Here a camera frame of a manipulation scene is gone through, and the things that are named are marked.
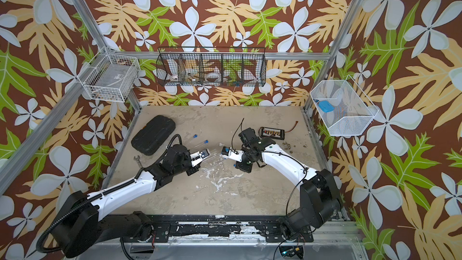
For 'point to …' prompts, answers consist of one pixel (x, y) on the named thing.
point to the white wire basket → (110, 77)
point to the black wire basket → (212, 67)
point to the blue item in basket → (326, 106)
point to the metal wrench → (138, 159)
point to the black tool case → (153, 135)
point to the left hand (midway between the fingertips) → (201, 152)
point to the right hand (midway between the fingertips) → (237, 162)
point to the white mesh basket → (345, 111)
